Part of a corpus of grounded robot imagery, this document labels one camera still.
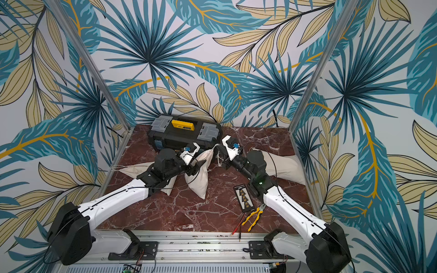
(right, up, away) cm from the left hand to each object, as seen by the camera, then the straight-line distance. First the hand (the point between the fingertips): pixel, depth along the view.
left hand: (199, 156), depth 78 cm
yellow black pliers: (+29, -27, +6) cm, 40 cm away
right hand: (+4, +3, -10) cm, 11 cm away
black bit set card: (+22, -22, +10) cm, 33 cm away
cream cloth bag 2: (-1, -13, +5) cm, 14 cm away
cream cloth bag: (-35, -8, +12) cm, 38 cm away
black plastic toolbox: (-15, +12, +16) cm, 25 cm away
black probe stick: (+19, -35, 0) cm, 40 cm away
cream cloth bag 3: (+48, -7, +17) cm, 51 cm away
